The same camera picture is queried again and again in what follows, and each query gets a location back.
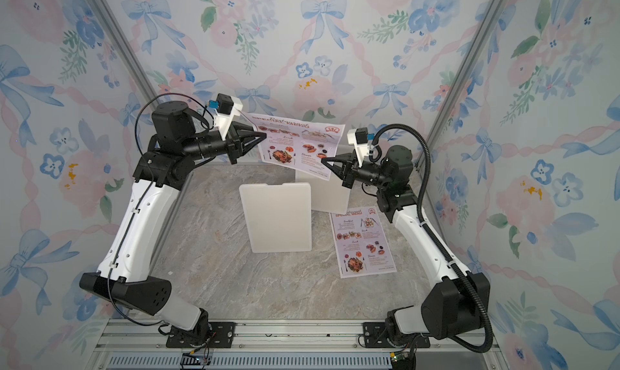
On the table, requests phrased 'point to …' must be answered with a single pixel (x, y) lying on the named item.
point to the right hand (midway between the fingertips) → (324, 160)
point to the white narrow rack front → (278, 217)
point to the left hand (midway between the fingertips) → (263, 131)
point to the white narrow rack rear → (326, 195)
